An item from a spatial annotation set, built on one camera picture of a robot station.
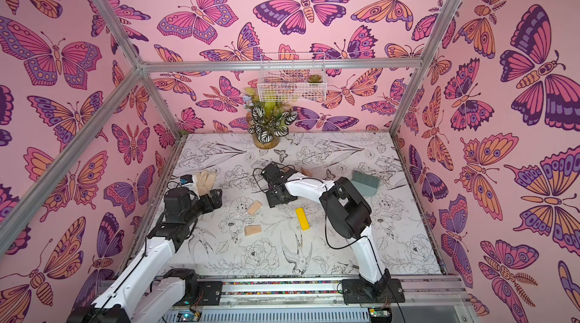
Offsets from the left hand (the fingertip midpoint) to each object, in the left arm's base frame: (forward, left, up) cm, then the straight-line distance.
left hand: (213, 191), depth 85 cm
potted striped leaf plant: (+33, -18, +6) cm, 38 cm away
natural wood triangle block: (0, -14, -12) cm, 19 cm away
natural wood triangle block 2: (-10, -14, -12) cm, 21 cm away
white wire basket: (+49, -30, +14) cm, 59 cm away
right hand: (+4, -24, -11) cm, 27 cm away
